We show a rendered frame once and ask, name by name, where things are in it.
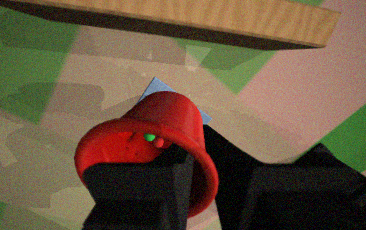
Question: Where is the green marble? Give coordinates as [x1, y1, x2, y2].
[144, 133, 155, 141]

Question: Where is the wooden flat bar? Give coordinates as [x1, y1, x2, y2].
[0, 0, 342, 51]

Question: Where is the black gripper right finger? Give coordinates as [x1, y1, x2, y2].
[203, 125, 359, 230]

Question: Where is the small red ball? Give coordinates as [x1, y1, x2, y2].
[153, 137, 164, 148]

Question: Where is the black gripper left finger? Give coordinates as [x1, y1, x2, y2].
[82, 143, 194, 230]

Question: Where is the red cup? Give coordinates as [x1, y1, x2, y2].
[74, 91, 219, 219]

